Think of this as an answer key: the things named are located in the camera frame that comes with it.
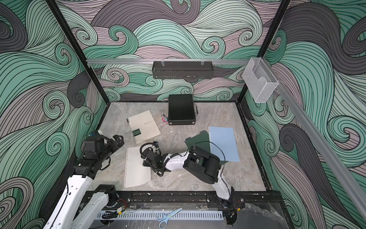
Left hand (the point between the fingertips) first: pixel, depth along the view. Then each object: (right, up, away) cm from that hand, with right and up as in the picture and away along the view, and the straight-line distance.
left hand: (116, 140), depth 77 cm
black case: (+36, +17, +34) cm, 52 cm away
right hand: (+11, -16, +10) cm, 22 cm away
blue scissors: (+27, -36, -9) cm, 46 cm away
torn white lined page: (+9, -20, +5) cm, 23 cm away
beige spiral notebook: (+8, +5, +26) cm, 28 cm away
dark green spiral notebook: (+50, -5, +21) cm, 55 cm away
